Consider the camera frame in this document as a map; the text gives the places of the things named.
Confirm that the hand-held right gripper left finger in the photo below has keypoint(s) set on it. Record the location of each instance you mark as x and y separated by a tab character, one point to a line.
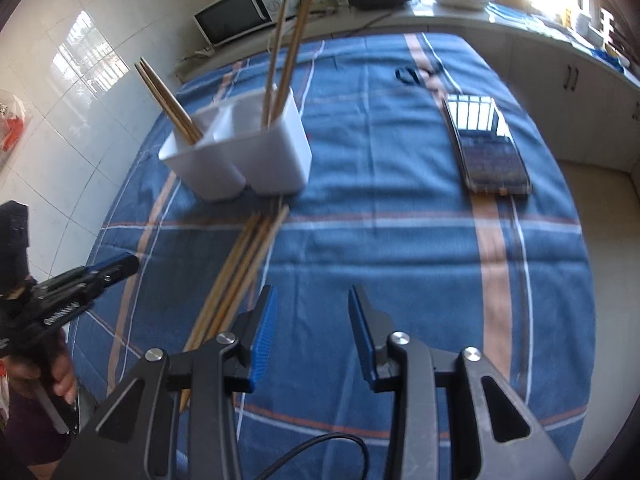
262	340

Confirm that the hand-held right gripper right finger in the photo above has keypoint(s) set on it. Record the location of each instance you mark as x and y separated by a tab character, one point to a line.
361	340

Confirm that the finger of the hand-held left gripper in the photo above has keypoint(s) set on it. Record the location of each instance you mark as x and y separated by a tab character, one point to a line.
122	270
107	263

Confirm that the white two-compartment utensil holder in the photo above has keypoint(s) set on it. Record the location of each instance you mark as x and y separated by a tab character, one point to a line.
270	160

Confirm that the person's left hand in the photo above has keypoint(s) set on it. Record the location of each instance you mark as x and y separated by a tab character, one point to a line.
62	375

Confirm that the blue checked tablecloth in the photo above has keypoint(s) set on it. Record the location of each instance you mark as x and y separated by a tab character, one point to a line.
400	260

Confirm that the dark purple clothing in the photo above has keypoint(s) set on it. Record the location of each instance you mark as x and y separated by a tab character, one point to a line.
25	435

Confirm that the printed plastic bag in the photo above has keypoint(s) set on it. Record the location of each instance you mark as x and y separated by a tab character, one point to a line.
12	130

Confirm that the smartphone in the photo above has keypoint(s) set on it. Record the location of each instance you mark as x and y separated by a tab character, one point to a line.
485	150

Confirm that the white microwave oven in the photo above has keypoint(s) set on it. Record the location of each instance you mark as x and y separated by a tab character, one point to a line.
230	15

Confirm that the white kitchen base cabinet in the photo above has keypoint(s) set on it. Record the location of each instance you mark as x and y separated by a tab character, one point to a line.
575	110

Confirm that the blue chopping board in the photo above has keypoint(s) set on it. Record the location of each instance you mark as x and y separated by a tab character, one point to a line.
505	12

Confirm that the stack of white bowls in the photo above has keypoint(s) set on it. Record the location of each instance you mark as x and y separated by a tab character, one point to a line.
581	20

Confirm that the white dish rack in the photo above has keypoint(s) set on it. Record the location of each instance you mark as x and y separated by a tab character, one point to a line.
612	27

